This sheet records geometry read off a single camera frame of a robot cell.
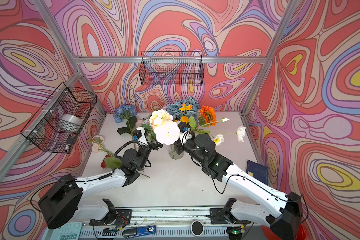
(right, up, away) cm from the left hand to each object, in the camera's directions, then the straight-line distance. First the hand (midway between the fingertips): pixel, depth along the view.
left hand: (156, 128), depth 74 cm
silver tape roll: (-41, +2, -3) cm, 41 cm away
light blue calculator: (-39, -48, -5) cm, 62 cm away
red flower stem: (-29, -21, +14) cm, 38 cm away
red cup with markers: (+54, -50, -5) cm, 74 cm away
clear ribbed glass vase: (+8, -15, +17) cm, 24 cm away
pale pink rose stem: (-43, -9, +24) cm, 50 cm away
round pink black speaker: (+20, -45, -7) cm, 50 cm away
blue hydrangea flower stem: (-28, +12, +37) cm, 48 cm away
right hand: (+9, -3, -7) cm, 12 cm away
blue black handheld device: (-9, -46, -8) cm, 48 cm away
